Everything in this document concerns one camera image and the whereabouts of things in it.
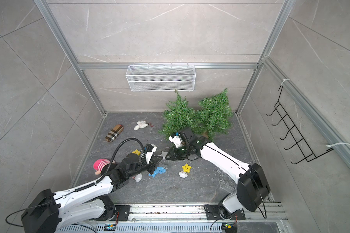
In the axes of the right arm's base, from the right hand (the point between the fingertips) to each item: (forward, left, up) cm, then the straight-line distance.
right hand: (170, 157), depth 77 cm
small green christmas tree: (+18, -6, +13) cm, 23 cm away
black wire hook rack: (+6, -59, +16) cm, 62 cm away
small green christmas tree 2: (+19, -26, +11) cm, 34 cm away
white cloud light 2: (-6, +19, -12) cm, 23 cm away
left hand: (+1, +4, +1) cm, 4 cm away
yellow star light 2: (+12, +23, -14) cm, 30 cm away
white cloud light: (-4, -7, -15) cm, 16 cm away
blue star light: (-4, +7, -6) cm, 10 cm away
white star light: (+10, +5, -15) cm, 19 cm away
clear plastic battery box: (-11, -32, -15) cm, 37 cm away
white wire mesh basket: (+54, +7, +15) cm, 57 cm away
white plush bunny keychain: (+34, +24, -11) cm, 43 cm away
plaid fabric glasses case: (+25, +42, -12) cm, 50 cm away
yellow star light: (0, -9, -14) cm, 17 cm away
